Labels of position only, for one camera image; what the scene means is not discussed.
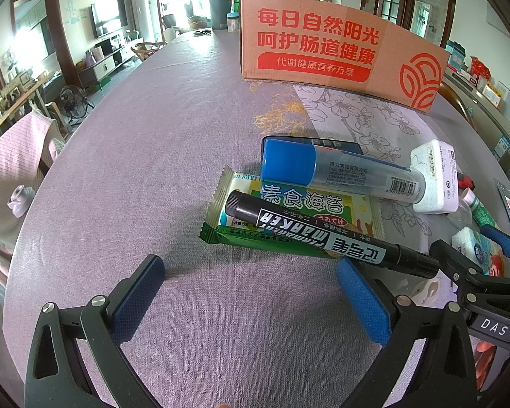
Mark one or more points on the red printed bag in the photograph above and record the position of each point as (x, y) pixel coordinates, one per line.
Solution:
(479, 68)

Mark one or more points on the orange cardboard box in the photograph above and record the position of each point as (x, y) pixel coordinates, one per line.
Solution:
(323, 46)

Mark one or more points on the white power adapter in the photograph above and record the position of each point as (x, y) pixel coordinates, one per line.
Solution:
(437, 174)

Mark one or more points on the wicker chair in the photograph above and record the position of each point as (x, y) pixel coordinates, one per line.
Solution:
(149, 51)

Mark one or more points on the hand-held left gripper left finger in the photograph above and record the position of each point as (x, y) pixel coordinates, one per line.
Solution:
(137, 299)

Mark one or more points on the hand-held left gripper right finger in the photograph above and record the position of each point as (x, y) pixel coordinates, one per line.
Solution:
(363, 301)

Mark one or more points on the white television cabinet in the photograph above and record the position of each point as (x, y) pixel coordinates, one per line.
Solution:
(108, 61)

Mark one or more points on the green and white tube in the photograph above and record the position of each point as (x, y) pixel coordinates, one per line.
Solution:
(478, 208)

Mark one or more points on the teal box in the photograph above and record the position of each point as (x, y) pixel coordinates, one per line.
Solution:
(455, 55)

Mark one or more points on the glue stick with blue cap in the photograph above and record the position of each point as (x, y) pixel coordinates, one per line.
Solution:
(323, 165)

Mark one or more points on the black floor fan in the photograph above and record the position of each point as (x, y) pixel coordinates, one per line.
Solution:
(74, 102)

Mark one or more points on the jar with blue lid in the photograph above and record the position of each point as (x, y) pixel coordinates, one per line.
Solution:
(233, 22)

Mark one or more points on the small red object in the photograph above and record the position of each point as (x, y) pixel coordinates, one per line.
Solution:
(466, 181)

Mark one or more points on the white standing air conditioner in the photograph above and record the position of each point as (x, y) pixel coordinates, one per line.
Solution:
(139, 12)

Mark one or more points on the black scissors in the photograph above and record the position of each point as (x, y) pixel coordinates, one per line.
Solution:
(202, 31)

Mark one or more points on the dark tall thermos jug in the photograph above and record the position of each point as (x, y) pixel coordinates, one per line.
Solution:
(219, 4)

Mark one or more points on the small lilac plastic object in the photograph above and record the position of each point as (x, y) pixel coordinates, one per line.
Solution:
(20, 199)

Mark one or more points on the white tissue pack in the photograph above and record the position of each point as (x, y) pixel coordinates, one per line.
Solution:
(478, 248)

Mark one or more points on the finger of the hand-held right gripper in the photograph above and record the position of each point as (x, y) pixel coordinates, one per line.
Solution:
(503, 241)
(459, 261)

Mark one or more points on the wooden sideboard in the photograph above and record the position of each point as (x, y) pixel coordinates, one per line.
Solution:
(488, 110)

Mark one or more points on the brown wooden chair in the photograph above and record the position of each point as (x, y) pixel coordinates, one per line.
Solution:
(457, 100)

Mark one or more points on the purple cloth-covered desktop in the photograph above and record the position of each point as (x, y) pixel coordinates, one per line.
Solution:
(174, 157)

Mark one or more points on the black permanent marker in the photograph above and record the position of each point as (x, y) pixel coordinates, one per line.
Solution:
(323, 238)

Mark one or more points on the flat screen television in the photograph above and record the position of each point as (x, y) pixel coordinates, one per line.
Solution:
(108, 16)

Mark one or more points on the pink-covered chair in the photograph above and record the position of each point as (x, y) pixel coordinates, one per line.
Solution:
(15, 153)

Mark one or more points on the green seaweed snack packet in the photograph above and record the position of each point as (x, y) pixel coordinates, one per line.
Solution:
(293, 206)

